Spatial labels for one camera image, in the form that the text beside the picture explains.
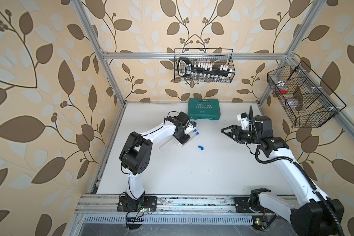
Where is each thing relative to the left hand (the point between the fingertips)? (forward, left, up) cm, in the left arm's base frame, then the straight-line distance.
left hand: (183, 137), depth 92 cm
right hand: (-6, -21, +15) cm, 27 cm away
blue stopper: (+8, -10, -7) cm, 14 cm away
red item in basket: (+15, -56, +26) cm, 63 cm away
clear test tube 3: (+1, +11, -8) cm, 14 cm away
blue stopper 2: (+4, -8, +3) cm, 9 cm away
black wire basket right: (+5, -63, +28) cm, 69 cm away
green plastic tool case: (+27, -16, -3) cm, 32 cm away
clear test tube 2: (-3, -4, +8) cm, 9 cm away
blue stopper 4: (-4, -13, -7) cm, 15 cm away
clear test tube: (-5, -4, +6) cm, 8 cm away
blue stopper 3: (-2, -11, -8) cm, 14 cm away
